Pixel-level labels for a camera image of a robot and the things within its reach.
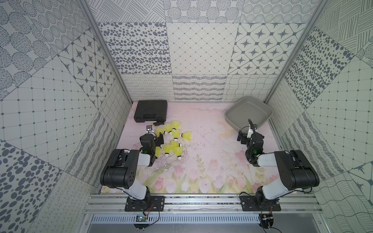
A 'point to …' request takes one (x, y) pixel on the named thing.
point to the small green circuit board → (141, 218)
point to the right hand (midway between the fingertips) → (248, 132)
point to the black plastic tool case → (151, 110)
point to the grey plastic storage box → (238, 113)
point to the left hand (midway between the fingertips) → (157, 133)
